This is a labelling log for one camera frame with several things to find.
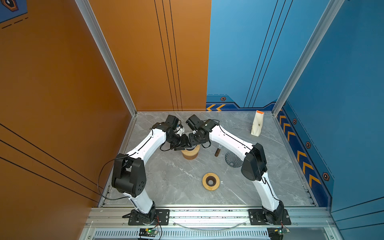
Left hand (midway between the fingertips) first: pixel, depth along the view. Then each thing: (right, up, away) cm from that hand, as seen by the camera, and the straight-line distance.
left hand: (189, 145), depth 86 cm
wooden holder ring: (+13, -21, -1) cm, 24 cm away
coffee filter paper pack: (+47, +13, +18) cm, 52 cm away
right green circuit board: (+42, -40, -15) cm, 60 cm away
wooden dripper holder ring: (+5, -1, +1) cm, 5 cm away
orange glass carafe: (+1, -6, +2) cm, 6 cm away
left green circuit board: (-19, -40, -15) cm, 46 cm away
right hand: (+2, +2, +4) cm, 5 cm away
